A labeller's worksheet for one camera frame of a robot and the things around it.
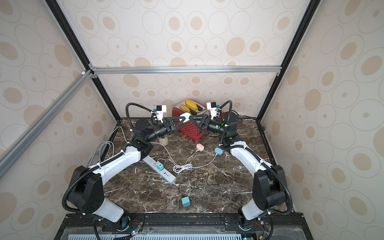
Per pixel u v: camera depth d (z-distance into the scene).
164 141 1.00
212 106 0.70
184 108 0.98
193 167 0.92
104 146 1.08
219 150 1.00
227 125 0.59
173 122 0.67
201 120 0.66
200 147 1.00
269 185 0.44
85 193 0.43
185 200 0.80
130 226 0.73
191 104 1.00
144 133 0.60
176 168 0.91
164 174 0.87
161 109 0.69
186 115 0.70
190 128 1.00
